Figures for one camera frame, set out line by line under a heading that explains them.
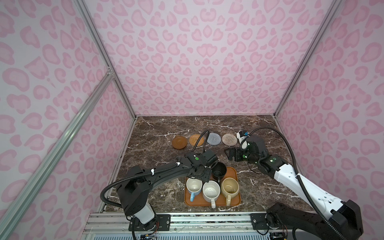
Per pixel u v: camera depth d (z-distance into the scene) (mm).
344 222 379
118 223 753
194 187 839
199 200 784
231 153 705
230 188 834
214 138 1064
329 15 719
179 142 1038
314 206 405
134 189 423
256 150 595
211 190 819
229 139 1036
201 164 583
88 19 721
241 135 704
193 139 1066
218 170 877
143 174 451
